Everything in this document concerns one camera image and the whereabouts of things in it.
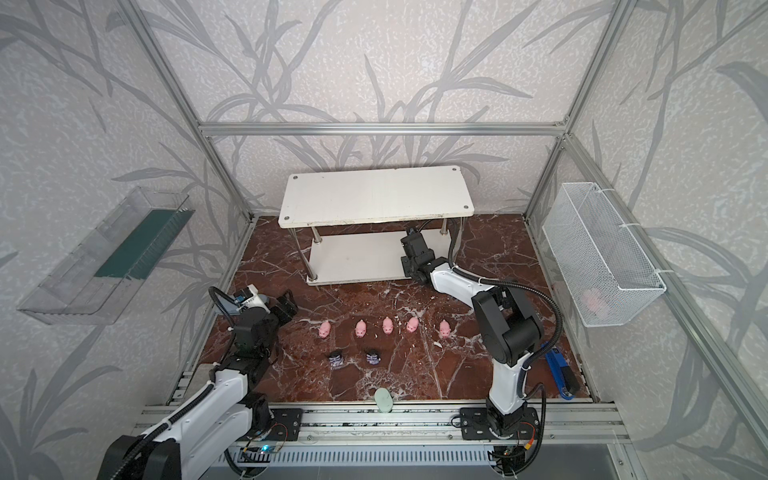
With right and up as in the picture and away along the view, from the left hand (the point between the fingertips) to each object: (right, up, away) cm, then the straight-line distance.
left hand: (286, 286), depth 86 cm
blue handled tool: (+77, -23, -8) cm, 81 cm away
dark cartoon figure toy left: (+16, -19, -5) cm, 25 cm away
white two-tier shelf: (+21, +17, -12) cm, 30 cm away
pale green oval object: (+29, -28, -11) cm, 41 cm away
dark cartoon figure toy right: (+26, -19, -6) cm, 32 cm away
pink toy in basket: (+81, -1, -12) cm, 82 cm away
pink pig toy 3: (+29, -12, +3) cm, 32 cm away
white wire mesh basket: (+76, +6, -25) cm, 80 cm away
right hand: (+39, +11, +12) cm, 42 cm away
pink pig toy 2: (+21, -13, +3) cm, 25 cm away
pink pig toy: (+10, -13, +3) cm, 17 cm away
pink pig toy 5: (+46, -13, +3) cm, 48 cm away
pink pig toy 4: (+37, -12, +3) cm, 39 cm away
